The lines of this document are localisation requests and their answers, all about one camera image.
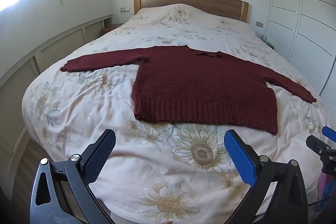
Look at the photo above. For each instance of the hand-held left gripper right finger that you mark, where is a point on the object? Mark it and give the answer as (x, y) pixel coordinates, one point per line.
(240, 158)

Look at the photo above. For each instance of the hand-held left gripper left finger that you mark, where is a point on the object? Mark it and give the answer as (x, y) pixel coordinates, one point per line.
(101, 153)

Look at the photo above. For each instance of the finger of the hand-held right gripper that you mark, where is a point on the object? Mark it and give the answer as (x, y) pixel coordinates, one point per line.
(329, 131)
(319, 145)

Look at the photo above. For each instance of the dark red knitted sweater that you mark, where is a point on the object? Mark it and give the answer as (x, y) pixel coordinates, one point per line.
(199, 87)

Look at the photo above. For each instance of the floral white bed blanket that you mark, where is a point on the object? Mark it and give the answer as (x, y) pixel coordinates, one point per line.
(110, 113)

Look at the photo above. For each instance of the pink cloth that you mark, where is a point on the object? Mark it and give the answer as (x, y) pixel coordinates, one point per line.
(320, 187)

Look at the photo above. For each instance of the clutter on bedside table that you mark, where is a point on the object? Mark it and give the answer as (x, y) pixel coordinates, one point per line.
(266, 41)

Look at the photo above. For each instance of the white panelled wardrobe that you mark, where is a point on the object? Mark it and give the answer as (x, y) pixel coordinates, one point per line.
(302, 16)

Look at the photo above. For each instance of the wooden nightstand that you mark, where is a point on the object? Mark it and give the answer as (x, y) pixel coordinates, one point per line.
(110, 28)

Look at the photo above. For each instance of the beige slatted wall cabinet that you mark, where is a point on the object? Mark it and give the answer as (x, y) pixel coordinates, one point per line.
(52, 50)

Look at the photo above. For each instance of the beige wall socket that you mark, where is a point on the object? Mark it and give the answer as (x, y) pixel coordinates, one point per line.
(259, 24)

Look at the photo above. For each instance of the double wall switch panel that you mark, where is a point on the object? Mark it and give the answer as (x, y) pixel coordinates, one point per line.
(125, 9)

